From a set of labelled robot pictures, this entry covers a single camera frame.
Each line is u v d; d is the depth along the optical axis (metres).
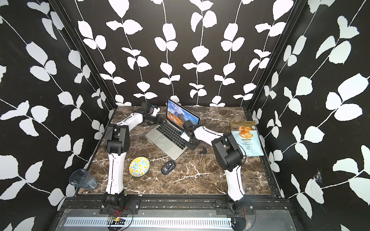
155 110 1.01
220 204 0.75
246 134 0.99
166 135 1.02
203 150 0.96
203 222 0.70
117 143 0.63
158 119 0.98
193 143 0.84
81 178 0.86
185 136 0.90
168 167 0.86
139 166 0.88
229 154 0.54
